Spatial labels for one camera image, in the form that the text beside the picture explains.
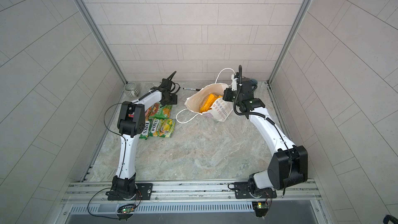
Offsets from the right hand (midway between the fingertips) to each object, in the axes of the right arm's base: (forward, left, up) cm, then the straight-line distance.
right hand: (223, 90), depth 81 cm
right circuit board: (-49, -12, -26) cm, 57 cm away
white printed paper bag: (-8, +2, -8) cm, 11 cm away
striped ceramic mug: (+22, +62, -18) cm, 68 cm away
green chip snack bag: (+2, +37, -19) cm, 41 cm away
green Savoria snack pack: (-9, +38, -19) cm, 44 cm away
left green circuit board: (-47, +46, -20) cm, 68 cm away
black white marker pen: (+22, +19, -21) cm, 36 cm away
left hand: (+16, +30, -22) cm, 40 cm away
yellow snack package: (0, +8, -9) cm, 12 cm away
